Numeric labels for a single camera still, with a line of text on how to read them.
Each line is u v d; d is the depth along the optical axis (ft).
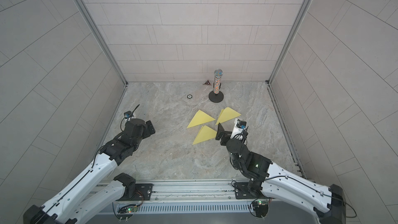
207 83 3.83
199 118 3.11
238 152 1.64
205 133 2.82
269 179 1.57
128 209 2.15
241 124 1.94
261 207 2.25
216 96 3.53
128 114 2.17
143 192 2.31
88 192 1.45
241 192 2.32
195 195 2.32
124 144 1.82
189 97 3.55
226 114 3.18
